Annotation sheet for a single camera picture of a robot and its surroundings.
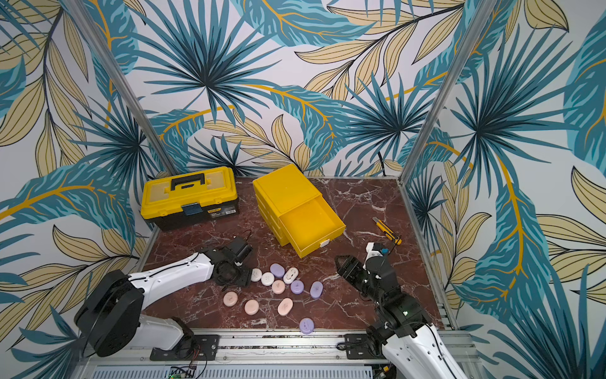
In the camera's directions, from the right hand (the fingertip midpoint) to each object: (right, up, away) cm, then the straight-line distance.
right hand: (340, 262), depth 74 cm
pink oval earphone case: (-18, -17, +6) cm, 25 cm away
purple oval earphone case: (-7, -12, +10) cm, 17 cm away
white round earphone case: (-29, -8, +12) cm, 32 cm away
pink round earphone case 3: (-29, -17, +6) cm, 34 cm away
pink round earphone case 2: (-37, -15, +8) cm, 40 cm away
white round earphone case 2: (-25, -9, +12) cm, 29 cm away
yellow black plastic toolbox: (-59, +19, +16) cm, 64 cm away
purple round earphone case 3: (-10, -21, +3) cm, 24 cm away
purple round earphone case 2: (-14, -11, +10) cm, 21 cm away
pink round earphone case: (-21, -11, +10) cm, 26 cm away
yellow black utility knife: (+24, +6, +26) cm, 36 cm away
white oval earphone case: (-16, -8, +13) cm, 22 cm away
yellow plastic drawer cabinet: (-20, +23, +12) cm, 33 cm away
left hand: (-34, -10, +11) cm, 38 cm away
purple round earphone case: (-21, -7, +14) cm, 26 cm away
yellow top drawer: (-8, +11, +10) cm, 17 cm away
